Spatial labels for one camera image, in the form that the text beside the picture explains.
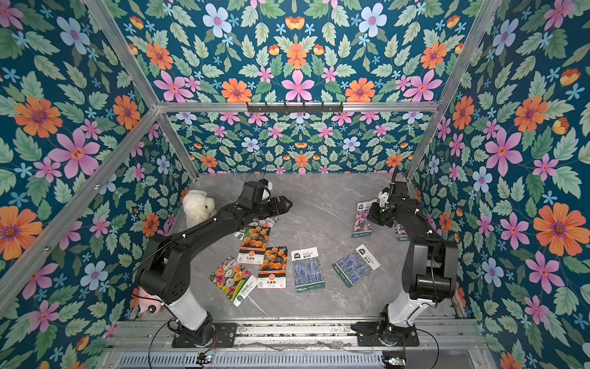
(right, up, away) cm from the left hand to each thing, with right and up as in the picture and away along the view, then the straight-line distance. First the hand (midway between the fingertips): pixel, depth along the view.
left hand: (288, 204), depth 89 cm
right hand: (+35, -4, +3) cm, 35 cm away
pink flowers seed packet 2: (+30, -9, +3) cm, 32 cm away
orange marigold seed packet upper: (-15, -18, +5) cm, 24 cm away
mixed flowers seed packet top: (-10, -8, +12) cm, 18 cm away
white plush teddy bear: (-34, -1, -5) cm, 34 cm away
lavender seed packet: (+8, -27, -3) cm, 28 cm away
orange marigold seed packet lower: (-6, -26, -2) cm, 27 cm away
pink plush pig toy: (-46, -33, -14) cm, 58 cm away
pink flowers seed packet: (+49, -14, +9) cm, 51 cm away
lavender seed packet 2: (+27, -24, 0) cm, 36 cm away
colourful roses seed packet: (-21, -29, -3) cm, 36 cm away
